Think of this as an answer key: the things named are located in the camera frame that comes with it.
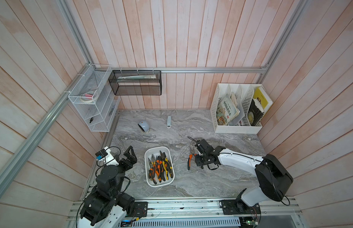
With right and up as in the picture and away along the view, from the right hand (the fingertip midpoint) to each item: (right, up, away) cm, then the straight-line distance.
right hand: (198, 159), depth 90 cm
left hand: (-39, +10, -23) cm, 46 cm away
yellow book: (+43, +38, -2) cm, 57 cm away
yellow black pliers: (-20, -2, -7) cm, 21 cm away
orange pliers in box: (-26, -5, -6) cm, 27 cm away
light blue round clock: (-37, +22, +10) cm, 44 cm away
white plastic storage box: (-29, +6, +1) cm, 30 cm away
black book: (+40, +30, +5) cm, 51 cm away
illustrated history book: (+22, +32, +8) cm, 39 cm away
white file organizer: (+29, +34, +3) cm, 44 cm away
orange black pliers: (-5, +1, +2) cm, 5 cm away
